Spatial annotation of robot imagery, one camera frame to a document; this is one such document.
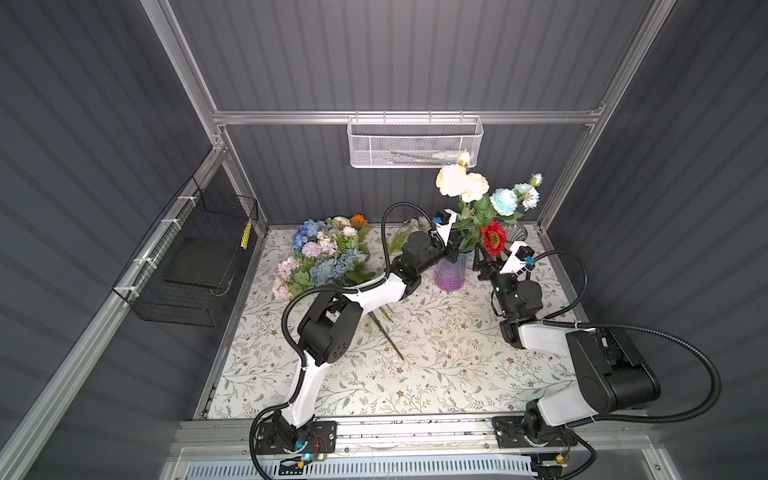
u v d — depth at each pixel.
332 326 0.55
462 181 0.69
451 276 0.99
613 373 0.45
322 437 0.72
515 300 0.67
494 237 0.79
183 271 0.71
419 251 0.69
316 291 0.52
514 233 0.94
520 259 0.70
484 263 0.75
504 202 0.76
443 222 0.73
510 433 0.73
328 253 1.00
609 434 0.74
